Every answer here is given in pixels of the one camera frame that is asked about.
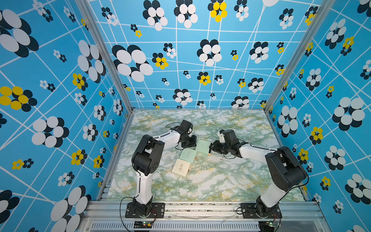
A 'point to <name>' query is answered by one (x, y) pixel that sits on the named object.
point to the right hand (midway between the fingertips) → (212, 146)
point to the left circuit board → (140, 224)
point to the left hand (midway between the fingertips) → (198, 143)
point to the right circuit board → (266, 226)
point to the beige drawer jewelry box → (181, 167)
